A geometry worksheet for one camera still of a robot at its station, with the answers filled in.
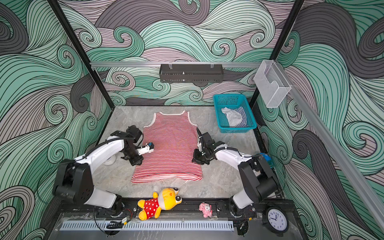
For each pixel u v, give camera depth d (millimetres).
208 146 701
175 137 1016
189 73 950
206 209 704
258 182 434
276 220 683
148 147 778
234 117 1097
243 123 1033
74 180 818
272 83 789
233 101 1180
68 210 735
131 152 713
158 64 939
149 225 697
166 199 699
